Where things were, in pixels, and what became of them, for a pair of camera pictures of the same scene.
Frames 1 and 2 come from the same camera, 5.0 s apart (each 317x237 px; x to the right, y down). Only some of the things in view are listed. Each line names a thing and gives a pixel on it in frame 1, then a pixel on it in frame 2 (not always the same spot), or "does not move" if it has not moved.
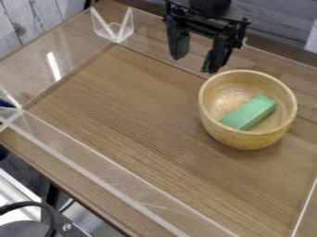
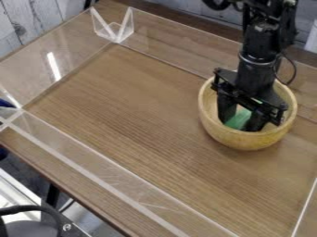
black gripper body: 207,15 → 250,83
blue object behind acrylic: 5,103 does not move
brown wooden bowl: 225,92 does not move
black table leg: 52,196 does not move
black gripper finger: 218,54 → 255,121
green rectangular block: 250,113 does not move
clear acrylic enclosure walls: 188,118 does not move
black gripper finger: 178,36 → 226,106
